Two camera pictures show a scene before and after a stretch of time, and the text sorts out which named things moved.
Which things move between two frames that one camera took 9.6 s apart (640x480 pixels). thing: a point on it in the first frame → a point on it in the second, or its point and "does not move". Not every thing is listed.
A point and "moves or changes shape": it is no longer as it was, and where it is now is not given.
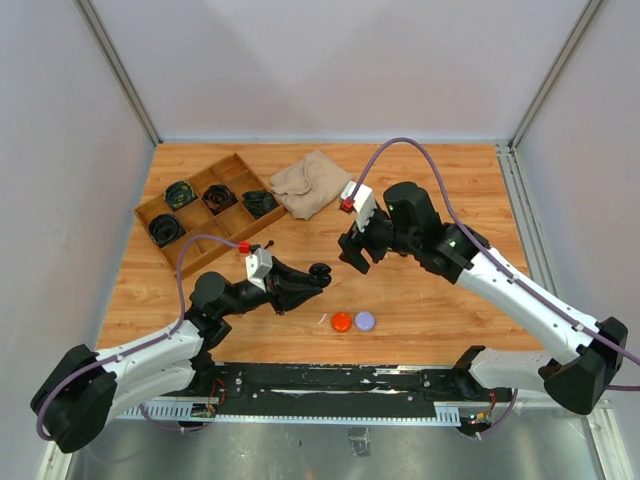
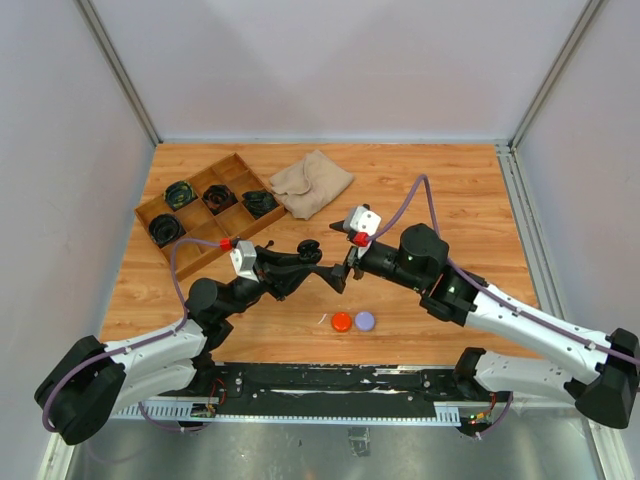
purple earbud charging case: (364, 321) does not move
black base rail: (423, 392) does not move
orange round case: (341, 321) does not move
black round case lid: (319, 274) moves or changes shape
